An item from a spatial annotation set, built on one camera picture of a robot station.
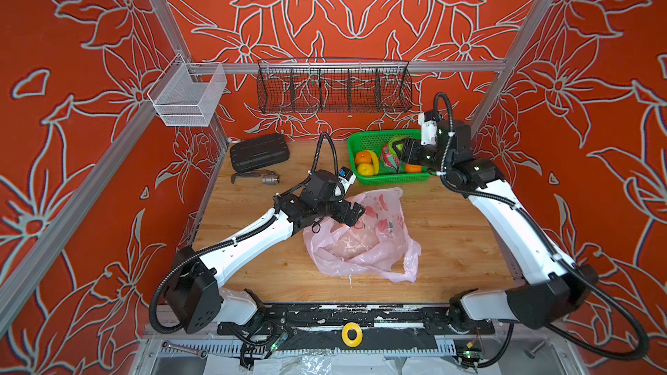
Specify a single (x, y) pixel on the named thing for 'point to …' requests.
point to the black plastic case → (259, 152)
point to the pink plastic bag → (380, 241)
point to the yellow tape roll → (352, 343)
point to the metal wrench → (201, 353)
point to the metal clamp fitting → (268, 177)
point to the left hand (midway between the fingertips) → (353, 201)
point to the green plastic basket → (373, 141)
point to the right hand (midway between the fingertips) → (402, 140)
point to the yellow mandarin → (366, 169)
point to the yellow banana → (375, 161)
